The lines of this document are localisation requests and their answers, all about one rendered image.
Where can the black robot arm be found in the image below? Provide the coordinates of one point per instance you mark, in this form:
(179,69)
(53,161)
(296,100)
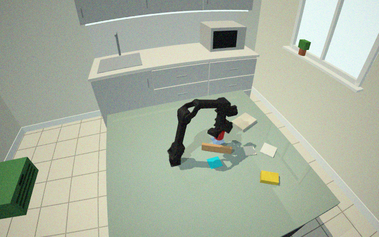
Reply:
(224,109)

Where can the white flat rectangular slab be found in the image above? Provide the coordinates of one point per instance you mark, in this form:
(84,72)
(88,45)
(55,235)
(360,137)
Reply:
(268,150)

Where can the tan rectangular block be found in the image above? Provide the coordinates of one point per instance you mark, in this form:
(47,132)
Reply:
(216,148)

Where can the beige rectangular block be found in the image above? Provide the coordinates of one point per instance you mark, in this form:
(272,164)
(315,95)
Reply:
(244,121)

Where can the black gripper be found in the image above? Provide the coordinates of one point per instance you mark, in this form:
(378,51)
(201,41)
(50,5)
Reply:
(216,131)

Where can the yellow flat block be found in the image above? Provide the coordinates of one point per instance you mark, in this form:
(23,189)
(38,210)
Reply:
(269,177)

